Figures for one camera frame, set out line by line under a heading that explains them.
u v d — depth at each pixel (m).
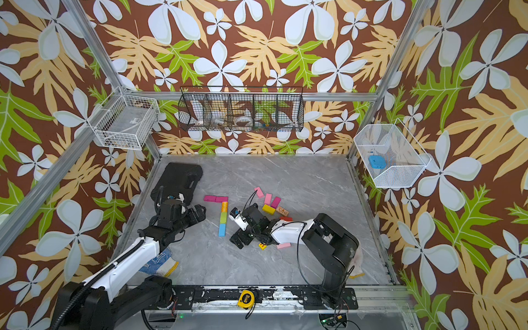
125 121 0.84
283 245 0.86
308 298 0.73
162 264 0.81
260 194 1.02
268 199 1.01
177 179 1.03
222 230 0.91
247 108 0.98
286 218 0.96
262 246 0.86
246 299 0.72
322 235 0.52
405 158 0.76
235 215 0.78
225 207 0.98
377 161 0.83
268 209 0.95
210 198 1.03
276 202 1.01
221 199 1.02
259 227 0.70
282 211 0.96
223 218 0.94
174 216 0.66
